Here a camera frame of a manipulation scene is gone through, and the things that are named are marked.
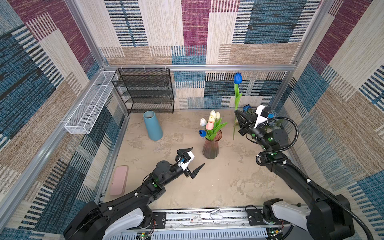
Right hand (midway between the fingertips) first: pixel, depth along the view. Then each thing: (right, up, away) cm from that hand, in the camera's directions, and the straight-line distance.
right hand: (235, 112), depth 67 cm
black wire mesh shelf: (-54, +19, +43) cm, 72 cm away
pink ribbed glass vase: (-8, -20, +25) cm, 33 cm away
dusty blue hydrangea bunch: (+35, -4, +36) cm, 51 cm away
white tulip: (-9, 0, +10) cm, 13 cm away
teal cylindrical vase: (-44, -8, +28) cm, 52 cm away
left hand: (-17, -19, +5) cm, 26 cm away
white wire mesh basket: (-70, -3, +4) cm, 70 cm away
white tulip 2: (-14, -4, +10) cm, 18 cm away
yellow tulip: (-10, -3, +6) cm, 12 cm away
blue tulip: (-14, -9, +4) cm, 18 cm away
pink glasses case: (-60, -36, +17) cm, 72 cm away
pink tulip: (-11, -6, +4) cm, 13 cm away
